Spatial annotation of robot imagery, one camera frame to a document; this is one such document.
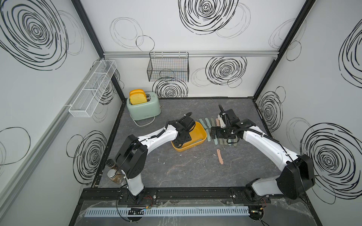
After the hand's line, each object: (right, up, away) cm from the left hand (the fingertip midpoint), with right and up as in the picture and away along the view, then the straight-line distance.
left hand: (185, 140), depth 88 cm
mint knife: (+13, +10, +17) cm, 23 cm away
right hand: (+19, +5, -5) cm, 20 cm away
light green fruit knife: (+20, -1, +6) cm, 21 cm away
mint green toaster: (-25, +20, +12) cm, 34 cm away
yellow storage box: (+9, +2, +10) cm, 13 cm away
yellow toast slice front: (-32, +28, +5) cm, 43 cm away
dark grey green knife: (+21, +10, +17) cm, 28 cm away
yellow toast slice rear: (-33, +33, +7) cm, 47 cm away
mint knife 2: (+13, +4, -11) cm, 17 cm away
